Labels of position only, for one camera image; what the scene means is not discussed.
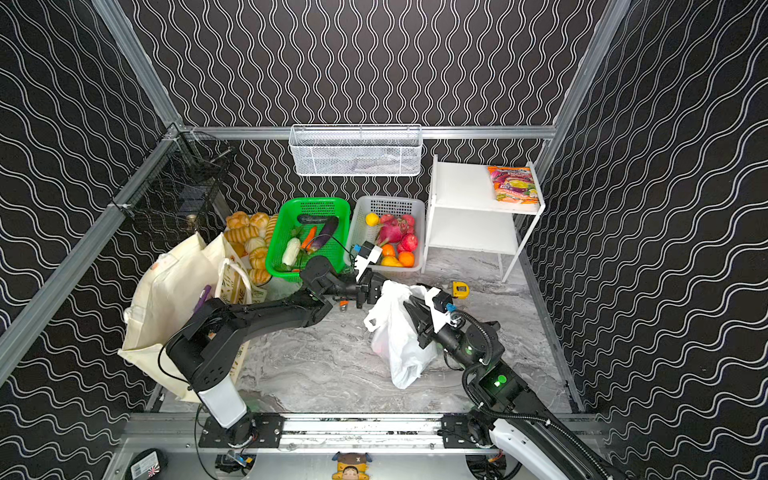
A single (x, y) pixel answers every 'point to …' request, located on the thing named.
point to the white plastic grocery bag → (395, 337)
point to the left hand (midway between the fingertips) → (408, 297)
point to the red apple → (409, 242)
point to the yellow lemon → (372, 219)
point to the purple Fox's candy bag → (203, 296)
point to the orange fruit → (407, 259)
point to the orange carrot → (309, 239)
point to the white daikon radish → (291, 251)
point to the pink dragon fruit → (392, 229)
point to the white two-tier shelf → (482, 208)
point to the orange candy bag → (514, 184)
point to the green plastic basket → (285, 219)
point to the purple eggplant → (326, 232)
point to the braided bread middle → (250, 234)
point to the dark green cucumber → (312, 218)
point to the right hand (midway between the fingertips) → (410, 300)
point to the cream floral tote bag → (168, 289)
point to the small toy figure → (351, 466)
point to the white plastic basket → (398, 206)
